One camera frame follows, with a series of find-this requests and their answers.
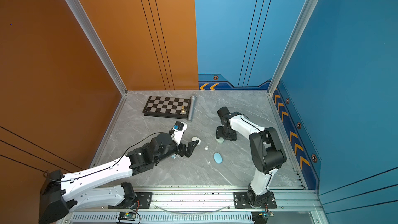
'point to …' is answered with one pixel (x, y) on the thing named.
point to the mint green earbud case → (219, 140)
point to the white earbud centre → (206, 148)
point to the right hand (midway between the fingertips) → (222, 138)
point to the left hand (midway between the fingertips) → (192, 136)
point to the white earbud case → (196, 138)
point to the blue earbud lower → (173, 156)
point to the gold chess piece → (183, 109)
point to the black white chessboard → (168, 107)
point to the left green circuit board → (127, 216)
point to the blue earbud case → (217, 157)
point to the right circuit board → (260, 217)
